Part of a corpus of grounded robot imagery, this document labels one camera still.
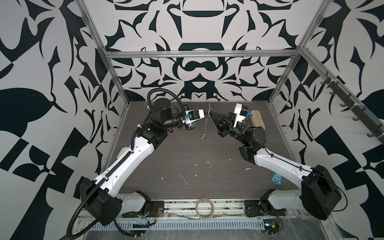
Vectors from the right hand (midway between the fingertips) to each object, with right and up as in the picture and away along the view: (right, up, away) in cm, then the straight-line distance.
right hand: (211, 116), depth 59 cm
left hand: (-1, +4, +3) cm, 5 cm away
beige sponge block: (+38, -2, +48) cm, 62 cm away
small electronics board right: (+30, -51, +12) cm, 61 cm away
